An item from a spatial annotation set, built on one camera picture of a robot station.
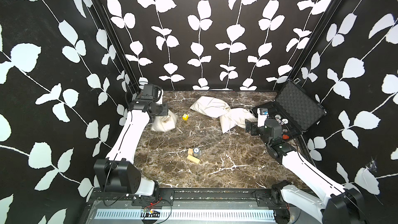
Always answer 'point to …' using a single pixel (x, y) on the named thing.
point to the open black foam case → (294, 110)
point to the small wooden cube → (190, 151)
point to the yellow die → (185, 116)
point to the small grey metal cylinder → (196, 152)
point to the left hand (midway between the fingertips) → (164, 106)
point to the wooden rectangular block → (193, 158)
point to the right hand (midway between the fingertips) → (252, 116)
